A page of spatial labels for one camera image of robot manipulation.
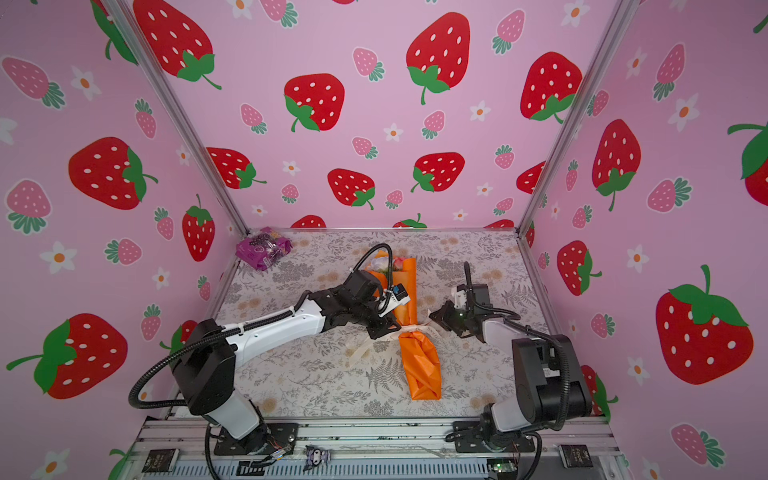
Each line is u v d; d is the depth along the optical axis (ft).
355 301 2.13
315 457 2.28
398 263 3.34
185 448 2.40
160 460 2.29
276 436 2.41
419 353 2.69
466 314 2.61
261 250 3.52
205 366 1.47
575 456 2.29
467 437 2.41
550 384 1.47
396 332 2.62
